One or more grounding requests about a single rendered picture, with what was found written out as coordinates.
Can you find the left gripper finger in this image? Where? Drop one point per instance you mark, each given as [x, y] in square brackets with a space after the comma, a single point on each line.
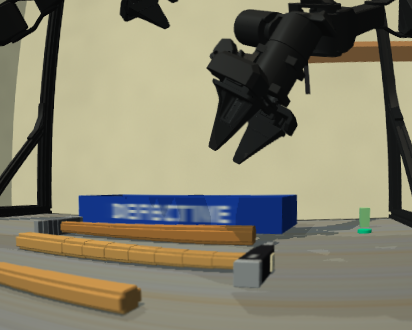
[234, 110]
[258, 134]

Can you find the hammer with wooden handle and red head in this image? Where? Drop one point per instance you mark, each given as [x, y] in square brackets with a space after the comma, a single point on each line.
[94, 293]

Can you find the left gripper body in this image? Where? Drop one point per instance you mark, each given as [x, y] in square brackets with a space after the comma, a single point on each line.
[281, 64]

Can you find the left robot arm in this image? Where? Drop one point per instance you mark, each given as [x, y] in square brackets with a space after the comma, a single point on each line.
[302, 30]

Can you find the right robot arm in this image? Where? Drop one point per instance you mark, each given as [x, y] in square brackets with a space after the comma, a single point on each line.
[12, 22]

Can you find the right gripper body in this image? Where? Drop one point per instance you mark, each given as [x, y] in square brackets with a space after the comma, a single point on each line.
[124, 9]

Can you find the blue bin with label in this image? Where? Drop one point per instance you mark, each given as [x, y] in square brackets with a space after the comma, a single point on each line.
[271, 214]

